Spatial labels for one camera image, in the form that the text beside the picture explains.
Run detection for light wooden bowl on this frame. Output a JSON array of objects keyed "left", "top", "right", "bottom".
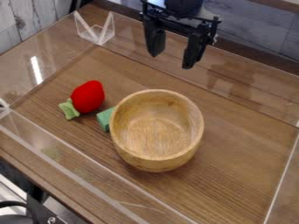
[{"left": 110, "top": 89, "right": 205, "bottom": 172}]

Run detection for black equipment under table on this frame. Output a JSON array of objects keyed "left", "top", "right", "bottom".
[{"left": 0, "top": 174, "right": 61, "bottom": 224}]

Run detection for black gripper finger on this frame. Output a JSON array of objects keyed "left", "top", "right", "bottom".
[
  {"left": 182, "top": 30, "right": 211, "bottom": 69},
  {"left": 143, "top": 15, "right": 166, "bottom": 57}
]

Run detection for green foam block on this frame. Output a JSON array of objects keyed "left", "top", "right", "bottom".
[{"left": 97, "top": 108, "right": 115, "bottom": 131}]

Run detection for red plush strawberry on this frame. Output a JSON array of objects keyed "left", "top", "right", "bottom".
[{"left": 59, "top": 80, "right": 106, "bottom": 120}]

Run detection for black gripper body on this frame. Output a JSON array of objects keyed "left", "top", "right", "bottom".
[{"left": 141, "top": 0, "right": 222, "bottom": 45}]

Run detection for clear acrylic tray walls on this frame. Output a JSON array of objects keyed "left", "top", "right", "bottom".
[{"left": 0, "top": 7, "right": 299, "bottom": 224}]

